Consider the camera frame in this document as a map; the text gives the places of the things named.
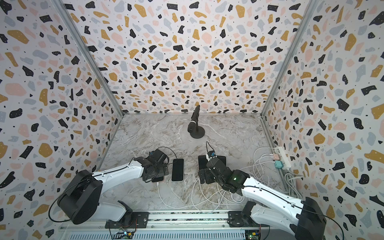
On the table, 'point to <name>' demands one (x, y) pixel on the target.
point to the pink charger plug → (276, 156)
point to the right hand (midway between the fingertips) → (205, 172)
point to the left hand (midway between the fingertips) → (162, 172)
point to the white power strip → (280, 150)
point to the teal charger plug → (279, 164)
